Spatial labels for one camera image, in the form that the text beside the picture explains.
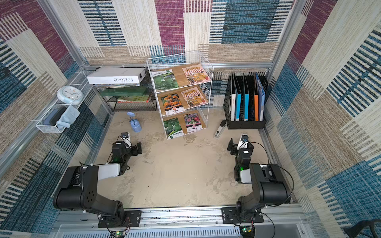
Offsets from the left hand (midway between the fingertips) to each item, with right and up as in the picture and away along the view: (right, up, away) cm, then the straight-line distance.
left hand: (132, 142), depth 95 cm
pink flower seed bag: (+39, +12, +17) cm, 44 cm away
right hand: (+67, +3, -4) cm, 67 cm away
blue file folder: (+78, +27, -7) cm, 82 cm away
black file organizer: (+73, +11, +9) cm, 74 cm away
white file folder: (+63, +22, -1) cm, 67 cm away
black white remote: (+57, +8, +10) cm, 58 cm away
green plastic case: (-6, +32, -1) cm, 33 cm away
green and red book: (-1, +28, +6) cm, 29 cm away
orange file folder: (+76, +26, -4) cm, 80 cm away
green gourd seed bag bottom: (+24, +8, +11) cm, 28 cm away
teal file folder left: (+66, +23, -3) cm, 70 cm away
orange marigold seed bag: (+26, +23, -5) cm, 35 cm away
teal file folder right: (+72, +42, +2) cm, 84 cm away
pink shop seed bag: (+38, +28, -3) cm, 48 cm away
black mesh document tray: (+8, +24, +13) cm, 29 cm away
